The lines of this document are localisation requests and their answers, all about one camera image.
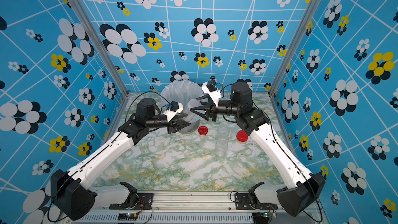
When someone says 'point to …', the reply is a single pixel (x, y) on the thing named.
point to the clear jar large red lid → (221, 148)
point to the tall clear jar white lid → (192, 118)
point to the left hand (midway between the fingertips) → (189, 116)
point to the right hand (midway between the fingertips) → (197, 104)
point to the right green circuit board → (263, 218)
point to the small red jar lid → (202, 130)
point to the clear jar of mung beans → (223, 131)
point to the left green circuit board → (127, 216)
